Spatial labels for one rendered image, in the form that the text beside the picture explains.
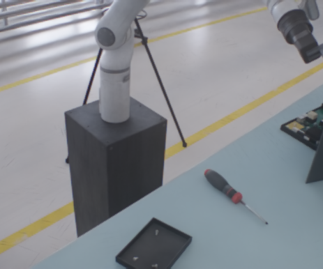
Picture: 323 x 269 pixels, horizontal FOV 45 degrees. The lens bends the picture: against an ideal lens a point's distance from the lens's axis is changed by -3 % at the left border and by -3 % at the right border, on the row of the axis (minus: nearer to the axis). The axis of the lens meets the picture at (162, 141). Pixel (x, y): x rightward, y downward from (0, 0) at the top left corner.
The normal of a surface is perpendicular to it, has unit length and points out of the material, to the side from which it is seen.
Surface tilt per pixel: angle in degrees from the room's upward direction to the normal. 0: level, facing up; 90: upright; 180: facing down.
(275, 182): 0
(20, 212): 0
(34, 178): 0
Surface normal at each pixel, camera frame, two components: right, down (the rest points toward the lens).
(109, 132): 0.06, -0.82
